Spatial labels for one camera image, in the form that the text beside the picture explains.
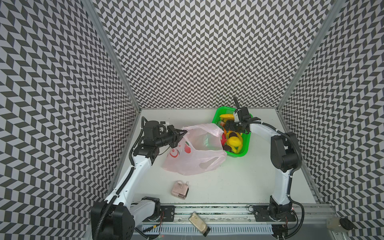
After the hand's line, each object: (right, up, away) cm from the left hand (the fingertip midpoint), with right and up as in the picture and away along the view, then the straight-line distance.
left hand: (188, 131), depth 73 cm
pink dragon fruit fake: (+20, -6, +17) cm, 27 cm away
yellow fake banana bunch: (+25, +8, +29) cm, 39 cm away
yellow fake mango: (+28, -8, +19) cm, 34 cm away
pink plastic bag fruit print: (+5, -9, -5) cm, 11 cm away
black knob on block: (+73, -42, -7) cm, 84 cm away
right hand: (+26, -1, +27) cm, 38 cm away
